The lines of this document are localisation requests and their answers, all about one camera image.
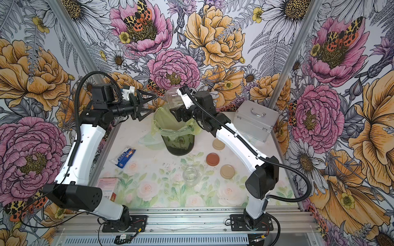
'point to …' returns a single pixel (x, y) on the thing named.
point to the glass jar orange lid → (191, 176)
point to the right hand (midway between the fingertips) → (177, 109)
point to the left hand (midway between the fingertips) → (155, 107)
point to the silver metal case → (255, 119)
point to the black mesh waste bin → (179, 145)
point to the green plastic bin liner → (165, 124)
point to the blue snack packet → (123, 157)
